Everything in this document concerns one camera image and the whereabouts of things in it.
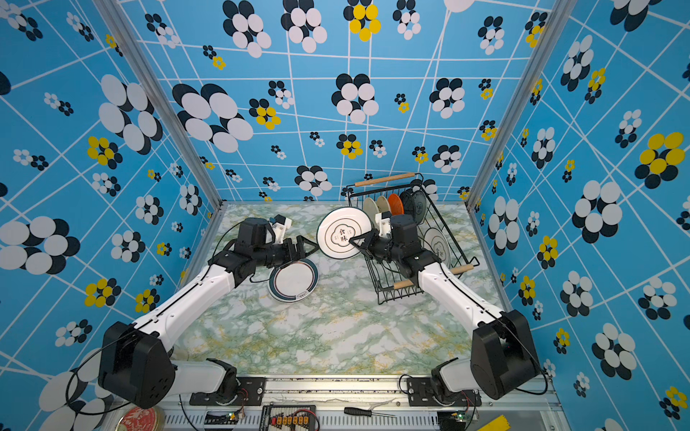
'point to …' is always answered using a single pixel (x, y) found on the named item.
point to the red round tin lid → (137, 418)
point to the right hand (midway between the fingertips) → (352, 240)
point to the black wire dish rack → (384, 273)
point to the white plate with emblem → (337, 226)
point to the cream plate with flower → (370, 207)
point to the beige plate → (383, 203)
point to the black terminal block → (289, 417)
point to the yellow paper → (499, 423)
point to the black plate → (403, 196)
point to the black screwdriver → (365, 412)
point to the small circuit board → (228, 418)
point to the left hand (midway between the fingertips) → (314, 248)
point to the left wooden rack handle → (384, 179)
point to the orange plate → (396, 205)
